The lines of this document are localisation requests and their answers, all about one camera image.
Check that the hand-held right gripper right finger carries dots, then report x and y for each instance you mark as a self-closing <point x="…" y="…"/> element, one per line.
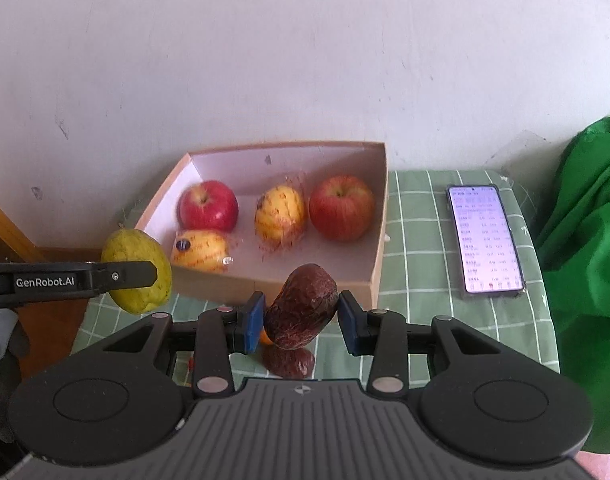
<point x="350" y="322"/>

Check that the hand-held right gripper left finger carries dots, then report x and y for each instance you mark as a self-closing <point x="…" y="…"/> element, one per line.
<point x="252" y="322"/>

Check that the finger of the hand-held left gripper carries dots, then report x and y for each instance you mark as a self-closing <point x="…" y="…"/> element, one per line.
<point x="45" y="282"/>

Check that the small tangerine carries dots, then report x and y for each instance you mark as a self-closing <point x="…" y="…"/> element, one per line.
<point x="266" y="338"/>

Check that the cardboard box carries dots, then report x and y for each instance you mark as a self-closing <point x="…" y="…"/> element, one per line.
<point x="335" y="270"/>

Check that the yellow orange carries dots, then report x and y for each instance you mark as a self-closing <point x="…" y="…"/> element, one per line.
<point x="280" y="215"/>
<point x="202" y="252"/>

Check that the green pear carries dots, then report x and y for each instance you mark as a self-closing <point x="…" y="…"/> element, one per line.
<point x="135" y="245"/>

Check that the striped red apple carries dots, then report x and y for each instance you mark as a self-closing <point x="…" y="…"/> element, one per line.
<point x="341" y="210"/>

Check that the dark red apple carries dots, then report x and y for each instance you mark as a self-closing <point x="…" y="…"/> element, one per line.
<point x="207" y="207"/>

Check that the person's left hand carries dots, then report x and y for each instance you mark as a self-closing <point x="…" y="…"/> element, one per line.
<point x="12" y="385"/>

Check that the brown wooden furniture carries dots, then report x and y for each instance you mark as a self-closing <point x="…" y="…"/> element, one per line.
<point x="5" y="235"/>

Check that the green checked tablecloth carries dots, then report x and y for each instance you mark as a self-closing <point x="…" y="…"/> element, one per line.
<point x="420" y="240"/>

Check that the smartphone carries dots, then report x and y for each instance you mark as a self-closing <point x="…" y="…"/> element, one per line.
<point x="485" y="240"/>

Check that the bright green cloth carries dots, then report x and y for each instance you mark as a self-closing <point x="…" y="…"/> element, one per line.
<point x="585" y="235"/>

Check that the pink cloth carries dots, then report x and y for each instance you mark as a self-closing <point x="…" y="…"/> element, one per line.
<point x="602" y="467"/>

